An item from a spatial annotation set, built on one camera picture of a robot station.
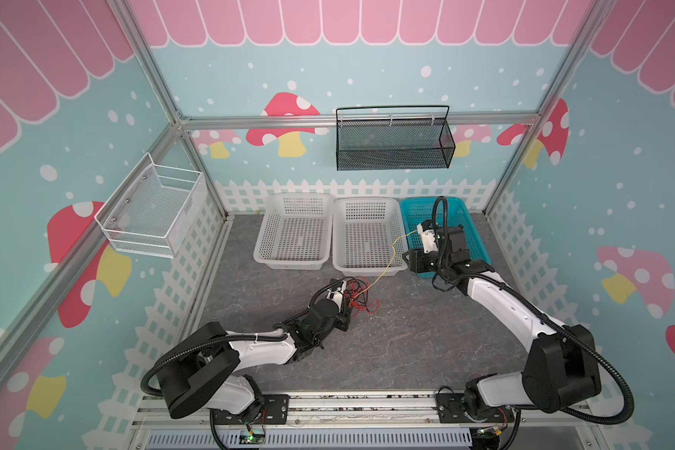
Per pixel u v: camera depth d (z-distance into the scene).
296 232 1.13
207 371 0.44
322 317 0.65
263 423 0.72
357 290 0.90
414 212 1.59
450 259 0.65
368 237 1.13
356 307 0.90
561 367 0.42
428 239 0.77
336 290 0.72
